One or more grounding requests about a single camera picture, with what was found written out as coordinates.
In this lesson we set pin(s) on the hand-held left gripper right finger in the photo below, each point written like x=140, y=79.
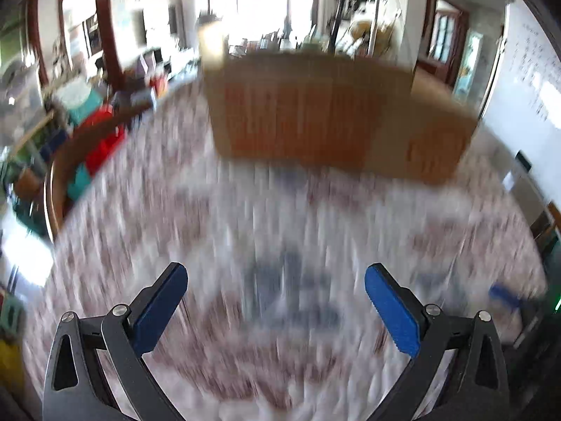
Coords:
x=392, y=309

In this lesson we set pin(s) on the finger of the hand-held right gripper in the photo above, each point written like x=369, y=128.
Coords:
x=504, y=294

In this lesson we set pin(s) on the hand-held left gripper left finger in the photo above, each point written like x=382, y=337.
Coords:
x=160, y=307

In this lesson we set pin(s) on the printed quilted tablecloth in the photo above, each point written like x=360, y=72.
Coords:
x=219, y=228

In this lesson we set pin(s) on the printed cardboard box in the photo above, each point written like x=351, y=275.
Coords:
x=307, y=114

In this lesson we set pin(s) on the curved-back wooden chair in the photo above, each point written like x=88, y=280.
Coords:
x=74, y=149

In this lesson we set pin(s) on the whiteboard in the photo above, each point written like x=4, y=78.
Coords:
x=526, y=74

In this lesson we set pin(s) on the brown wooden door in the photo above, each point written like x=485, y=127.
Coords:
x=442, y=39

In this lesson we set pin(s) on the red plastic bin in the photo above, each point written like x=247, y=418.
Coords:
x=103, y=149

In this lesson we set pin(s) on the teal storage box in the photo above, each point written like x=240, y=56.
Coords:
x=76, y=98

